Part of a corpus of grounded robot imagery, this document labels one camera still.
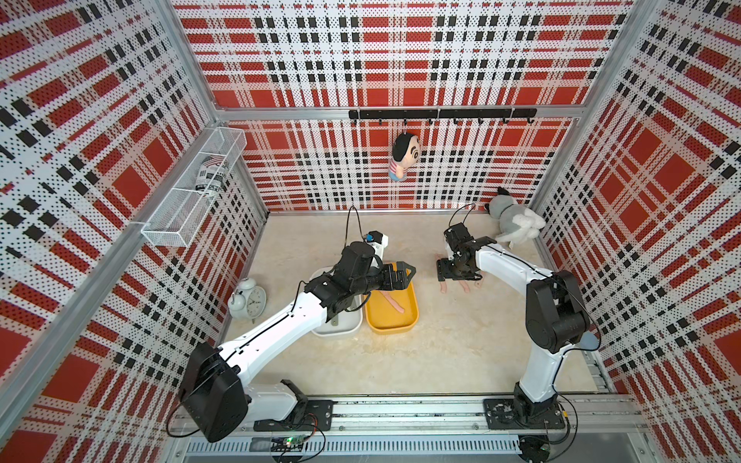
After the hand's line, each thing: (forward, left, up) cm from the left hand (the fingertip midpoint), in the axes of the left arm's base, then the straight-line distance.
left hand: (406, 271), depth 76 cm
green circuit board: (-37, +29, -21) cm, 51 cm away
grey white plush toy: (+29, -42, -13) cm, 53 cm away
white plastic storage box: (-5, +19, -22) cm, 30 cm away
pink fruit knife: (+2, +4, -22) cm, 22 cm away
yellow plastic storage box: (-4, +7, -20) cm, 22 cm away
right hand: (+9, -17, -16) cm, 25 cm away
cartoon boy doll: (+37, -1, +11) cm, 39 cm away
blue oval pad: (-11, -55, -21) cm, 60 cm away
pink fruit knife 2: (+8, -22, -22) cm, 32 cm away
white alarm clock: (-3, +47, -12) cm, 48 cm away
